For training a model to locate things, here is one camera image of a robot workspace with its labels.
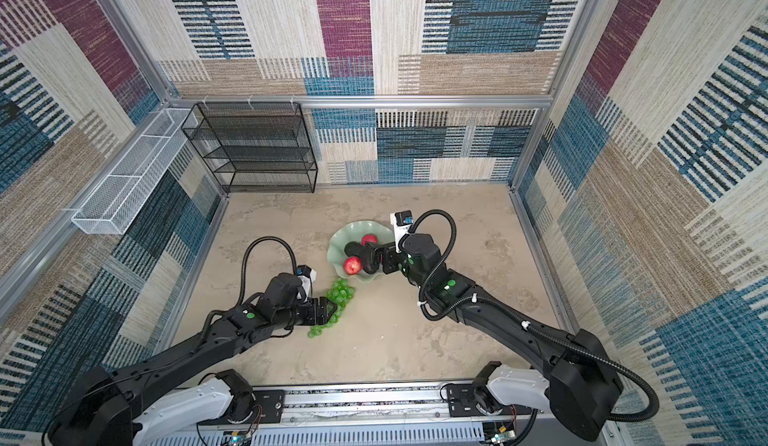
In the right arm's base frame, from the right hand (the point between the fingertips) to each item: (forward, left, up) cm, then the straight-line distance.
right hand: (383, 243), depth 78 cm
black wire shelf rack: (+47, +46, -4) cm, 66 cm away
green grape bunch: (-6, +13, -15) cm, 21 cm away
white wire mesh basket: (+5, +63, +13) cm, 64 cm away
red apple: (+14, +5, -17) cm, 23 cm away
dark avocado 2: (+3, +5, -14) cm, 15 cm away
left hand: (-10, +15, -14) cm, 23 cm away
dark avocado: (+10, +10, -18) cm, 23 cm away
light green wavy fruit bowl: (+16, +10, -17) cm, 26 cm away
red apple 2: (+3, +10, -15) cm, 18 cm away
